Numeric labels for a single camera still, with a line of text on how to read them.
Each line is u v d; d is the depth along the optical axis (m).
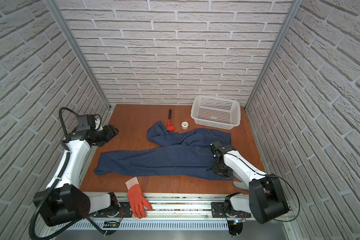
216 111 1.18
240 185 0.83
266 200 0.42
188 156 0.94
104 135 0.70
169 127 1.07
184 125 1.07
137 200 0.76
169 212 0.74
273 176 0.45
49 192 0.38
